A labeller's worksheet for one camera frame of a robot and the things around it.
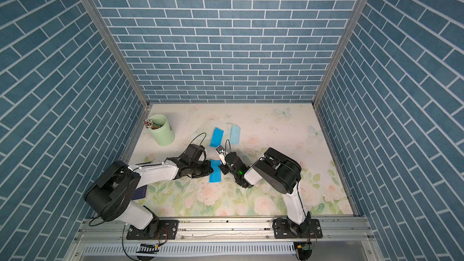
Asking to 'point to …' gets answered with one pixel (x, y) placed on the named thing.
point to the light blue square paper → (235, 134)
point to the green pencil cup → (161, 130)
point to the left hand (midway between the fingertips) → (217, 172)
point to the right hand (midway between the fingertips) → (223, 157)
